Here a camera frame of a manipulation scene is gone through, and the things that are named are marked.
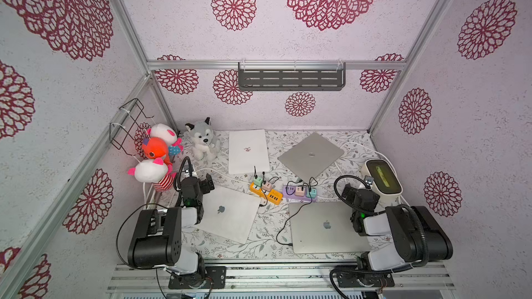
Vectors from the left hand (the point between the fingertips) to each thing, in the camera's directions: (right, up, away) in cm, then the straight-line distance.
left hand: (198, 177), depth 94 cm
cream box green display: (+85, -2, -1) cm, 85 cm away
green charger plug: (+27, -1, -3) cm, 28 cm away
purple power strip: (+44, -6, -4) cm, 44 cm away
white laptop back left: (+21, +13, +18) cm, 31 cm away
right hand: (+73, -3, -2) cm, 73 cm away
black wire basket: (-22, +18, -19) cm, 34 cm away
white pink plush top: (-16, +21, 0) cm, 27 cm away
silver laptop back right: (+54, +9, +15) cm, 57 cm away
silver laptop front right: (+54, -19, -10) cm, 58 cm away
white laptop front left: (+14, -15, -4) cm, 21 cm away
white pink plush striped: (-12, +4, -15) cm, 20 cm away
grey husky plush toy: (+2, +15, +4) cm, 16 cm away
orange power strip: (+34, -8, -2) cm, 35 cm away
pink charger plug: (+31, -4, -4) cm, 32 cm away
